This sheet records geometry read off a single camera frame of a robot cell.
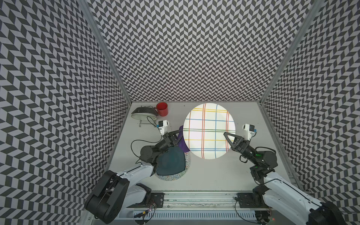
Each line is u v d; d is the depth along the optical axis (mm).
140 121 1037
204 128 611
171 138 637
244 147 587
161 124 675
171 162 1127
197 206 727
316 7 663
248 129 630
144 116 1053
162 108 1029
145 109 956
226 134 638
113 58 937
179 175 817
